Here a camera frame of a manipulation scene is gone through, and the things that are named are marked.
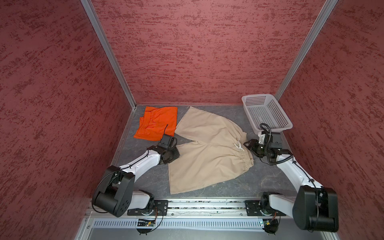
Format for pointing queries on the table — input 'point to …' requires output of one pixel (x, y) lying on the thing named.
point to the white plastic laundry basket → (264, 108)
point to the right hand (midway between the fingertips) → (244, 147)
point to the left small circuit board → (144, 222)
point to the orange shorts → (156, 122)
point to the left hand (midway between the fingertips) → (178, 158)
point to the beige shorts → (219, 150)
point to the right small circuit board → (270, 224)
